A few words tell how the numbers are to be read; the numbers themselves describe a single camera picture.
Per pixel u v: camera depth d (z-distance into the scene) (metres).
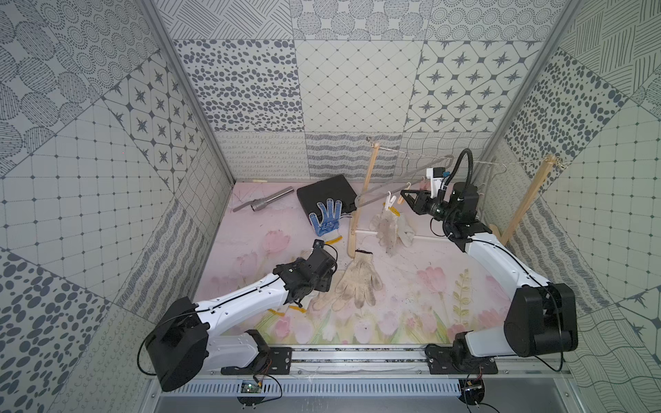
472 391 0.72
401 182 0.77
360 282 0.88
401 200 0.80
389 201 0.81
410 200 0.81
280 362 0.73
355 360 0.76
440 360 0.74
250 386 0.72
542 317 0.42
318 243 0.75
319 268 0.63
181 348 0.40
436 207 0.71
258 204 1.09
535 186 0.74
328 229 1.04
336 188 1.12
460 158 0.66
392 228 0.84
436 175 0.73
